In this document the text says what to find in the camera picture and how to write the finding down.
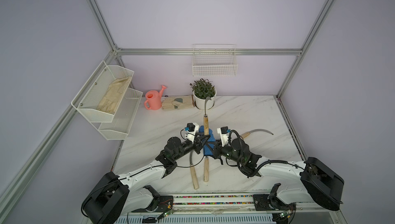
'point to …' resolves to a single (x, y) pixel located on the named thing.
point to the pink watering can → (154, 99)
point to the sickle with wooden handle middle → (206, 169)
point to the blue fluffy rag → (209, 146)
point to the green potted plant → (203, 88)
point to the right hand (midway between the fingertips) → (207, 143)
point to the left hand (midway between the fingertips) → (207, 135)
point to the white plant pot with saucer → (200, 103)
